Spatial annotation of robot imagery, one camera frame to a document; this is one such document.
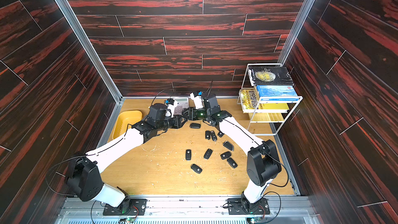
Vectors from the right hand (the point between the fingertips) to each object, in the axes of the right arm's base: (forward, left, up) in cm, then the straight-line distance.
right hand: (187, 110), depth 83 cm
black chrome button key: (-2, -16, -22) cm, 27 cm away
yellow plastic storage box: (+9, +46, -20) cm, 51 cm away
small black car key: (-1, -20, -22) cm, 29 cm away
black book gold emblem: (+18, -45, +11) cm, 49 cm away
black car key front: (-24, -6, -21) cm, 33 cm away
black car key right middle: (-15, -22, -21) cm, 34 cm away
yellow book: (+13, -37, -4) cm, 39 cm away
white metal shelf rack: (0, -40, +11) cm, 41 cm away
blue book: (+5, -40, +11) cm, 42 cm away
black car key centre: (-14, -12, -22) cm, 29 cm away
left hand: (-5, 0, -1) cm, 5 cm away
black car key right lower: (-20, -26, -22) cm, 39 cm away
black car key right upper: (-9, -25, -21) cm, 34 cm away
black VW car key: (-1, -12, -22) cm, 25 cm away
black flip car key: (-16, 0, -22) cm, 27 cm away
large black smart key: (+5, -3, -22) cm, 23 cm away
